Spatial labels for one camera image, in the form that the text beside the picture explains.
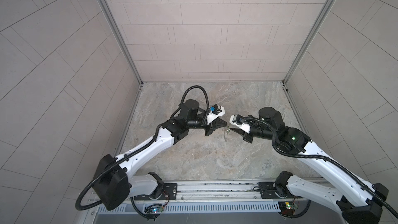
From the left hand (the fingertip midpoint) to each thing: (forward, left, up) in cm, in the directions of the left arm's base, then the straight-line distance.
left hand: (228, 123), depth 67 cm
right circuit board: (-29, -27, -24) cm, 46 cm away
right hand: (-1, -2, -1) cm, 2 cm away
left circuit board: (-30, +30, -20) cm, 47 cm away
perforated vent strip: (-29, -16, -24) cm, 41 cm away
